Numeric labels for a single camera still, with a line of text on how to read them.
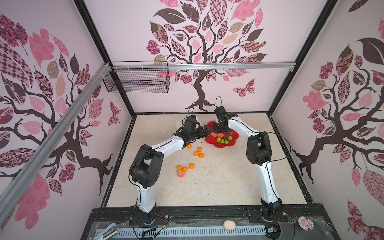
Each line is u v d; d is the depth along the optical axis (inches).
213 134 40.5
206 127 32.8
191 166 35.4
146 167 19.6
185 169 34.6
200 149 38.5
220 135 40.6
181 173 33.5
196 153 37.3
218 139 40.1
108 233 26.5
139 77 37.3
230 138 39.7
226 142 39.5
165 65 35.4
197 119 33.9
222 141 39.5
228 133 40.7
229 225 27.5
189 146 38.5
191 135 29.1
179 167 35.3
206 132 32.8
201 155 37.2
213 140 40.3
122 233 27.4
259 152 24.0
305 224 26.9
